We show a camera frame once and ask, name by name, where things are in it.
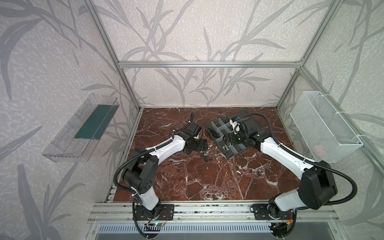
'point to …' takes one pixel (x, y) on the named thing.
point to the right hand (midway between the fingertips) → (229, 132)
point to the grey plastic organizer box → (219, 128)
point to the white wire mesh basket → (329, 137)
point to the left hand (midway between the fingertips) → (204, 143)
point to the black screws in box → (214, 132)
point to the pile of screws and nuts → (205, 155)
